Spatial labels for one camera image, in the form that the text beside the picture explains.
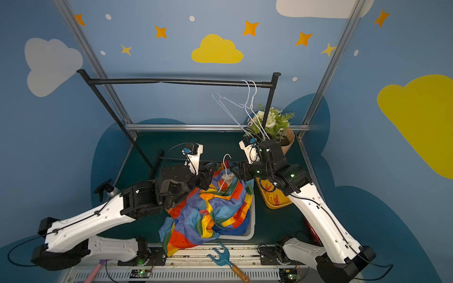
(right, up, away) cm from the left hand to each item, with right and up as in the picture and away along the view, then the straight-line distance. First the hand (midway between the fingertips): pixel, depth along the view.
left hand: (216, 164), depth 59 cm
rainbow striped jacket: (+2, -19, +9) cm, 21 cm away
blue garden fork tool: (+2, -42, +14) cm, 44 cm away
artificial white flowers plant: (+29, +19, +29) cm, 45 cm away
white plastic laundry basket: (+14, -30, +13) cm, 35 cm away
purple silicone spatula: (-50, -46, +9) cm, 68 cm away
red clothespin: (+27, -16, +36) cm, 48 cm away
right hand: (+8, -1, +9) cm, 12 cm away
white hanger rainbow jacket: (+3, -7, +13) cm, 15 cm away
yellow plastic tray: (+29, -20, +32) cm, 48 cm away
